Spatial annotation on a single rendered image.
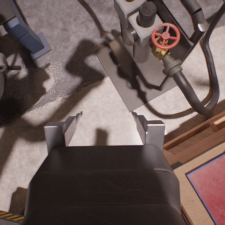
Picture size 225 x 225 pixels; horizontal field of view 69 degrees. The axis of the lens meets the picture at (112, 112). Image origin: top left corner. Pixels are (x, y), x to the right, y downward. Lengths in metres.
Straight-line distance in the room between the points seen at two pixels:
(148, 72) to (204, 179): 0.65
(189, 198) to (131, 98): 0.60
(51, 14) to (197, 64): 0.94
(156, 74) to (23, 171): 0.93
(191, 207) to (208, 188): 0.06
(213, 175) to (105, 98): 0.65
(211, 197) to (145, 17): 0.48
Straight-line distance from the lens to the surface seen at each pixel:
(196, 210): 0.50
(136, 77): 0.95
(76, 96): 0.98
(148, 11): 0.51
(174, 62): 0.51
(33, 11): 1.35
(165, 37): 0.48
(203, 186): 0.49
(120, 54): 1.01
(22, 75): 1.17
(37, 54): 1.16
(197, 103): 0.54
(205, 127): 0.87
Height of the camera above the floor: 0.91
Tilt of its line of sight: 81 degrees down
